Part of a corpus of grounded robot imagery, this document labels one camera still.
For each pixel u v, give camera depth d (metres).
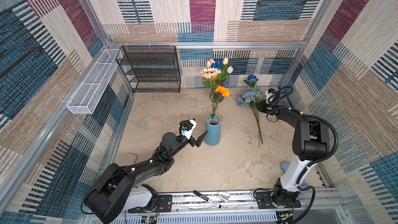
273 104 0.78
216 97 1.08
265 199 0.74
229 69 0.92
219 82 0.99
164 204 0.73
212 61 0.95
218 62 0.94
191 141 0.70
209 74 0.68
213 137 0.81
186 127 0.65
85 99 0.71
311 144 0.51
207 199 0.74
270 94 0.90
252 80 1.08
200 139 0.71
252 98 1.03
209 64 0.92
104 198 0.42
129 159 0.89
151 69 1.10
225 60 0.94
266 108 0.87
